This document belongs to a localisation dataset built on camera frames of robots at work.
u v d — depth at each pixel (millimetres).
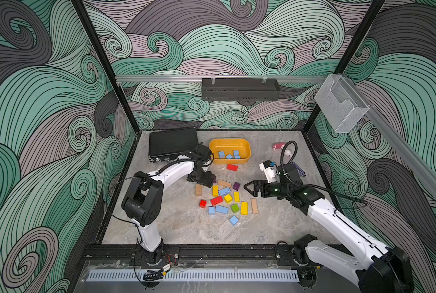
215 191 920
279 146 1076
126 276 697
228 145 1133
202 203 873
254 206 875
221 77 952
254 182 686
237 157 1037
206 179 795
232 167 1010
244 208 859
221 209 855
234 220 813
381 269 374
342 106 831
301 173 976
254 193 685
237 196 896
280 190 646
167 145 1071
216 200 877
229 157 1037
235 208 858
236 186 931
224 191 917
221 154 1049
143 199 470
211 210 838
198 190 908
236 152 1047
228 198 877
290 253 720
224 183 950
